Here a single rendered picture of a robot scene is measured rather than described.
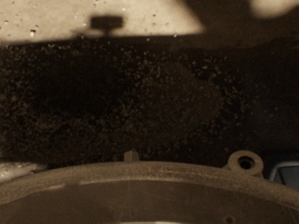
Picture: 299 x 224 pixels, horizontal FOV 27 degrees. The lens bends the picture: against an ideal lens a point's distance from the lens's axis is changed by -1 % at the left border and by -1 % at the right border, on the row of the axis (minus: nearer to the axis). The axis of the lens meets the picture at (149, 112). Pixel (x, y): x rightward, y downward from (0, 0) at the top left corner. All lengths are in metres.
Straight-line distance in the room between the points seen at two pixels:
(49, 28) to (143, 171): 0.28
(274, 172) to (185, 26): 0.39
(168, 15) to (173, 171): 0.27
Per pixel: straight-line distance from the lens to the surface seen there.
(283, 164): 1.12
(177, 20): 0.85
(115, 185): 0.62
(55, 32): 0.84
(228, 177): 0.64
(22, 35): 0.84
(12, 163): 1.03
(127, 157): 0.81
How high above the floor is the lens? 0.66
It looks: 43 degrees down
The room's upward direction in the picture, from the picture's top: 170 degrees clockwise
